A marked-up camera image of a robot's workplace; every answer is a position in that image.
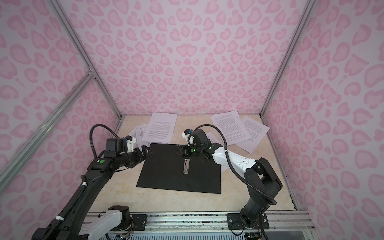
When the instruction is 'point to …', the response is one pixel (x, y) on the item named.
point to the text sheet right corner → (256, 130)
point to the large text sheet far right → (232, 127)
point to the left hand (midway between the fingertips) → (148, 151)
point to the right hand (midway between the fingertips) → (178, 151)
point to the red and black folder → (164, 168)
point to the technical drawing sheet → (143, 142)
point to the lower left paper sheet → (136, 133)
